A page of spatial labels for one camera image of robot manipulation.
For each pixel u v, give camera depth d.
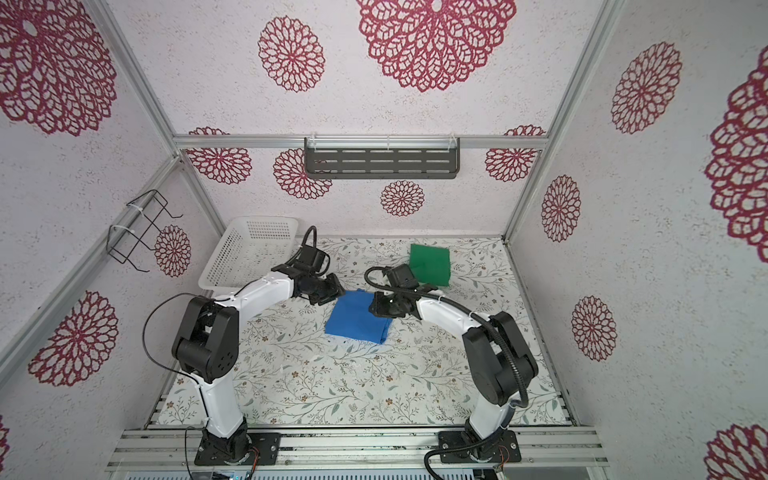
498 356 0.47
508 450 0.73
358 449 0.75
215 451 0.69
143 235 0.78
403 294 0.70
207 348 0.50
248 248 1.17
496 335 0.45
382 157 0.90
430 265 1.16
